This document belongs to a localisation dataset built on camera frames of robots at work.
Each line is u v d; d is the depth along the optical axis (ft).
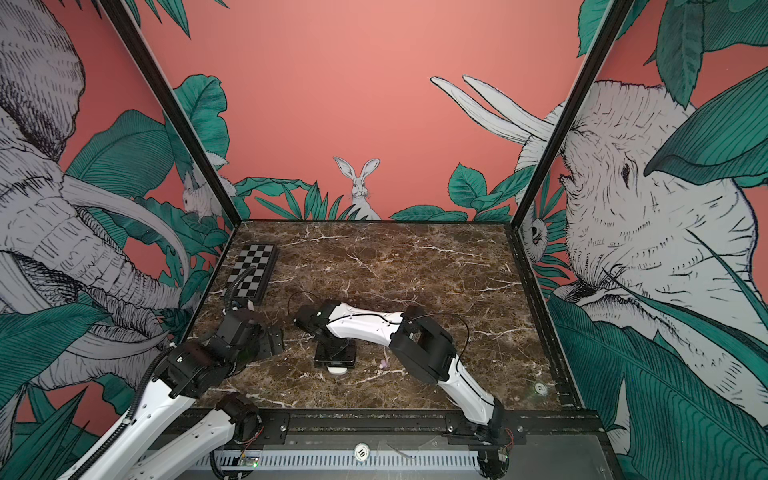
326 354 2.46
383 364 2.75
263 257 3.43
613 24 2.31
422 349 1.69
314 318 2.30
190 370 1.53
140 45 2.45
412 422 2.52
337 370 2.66
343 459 2.31
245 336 1.79
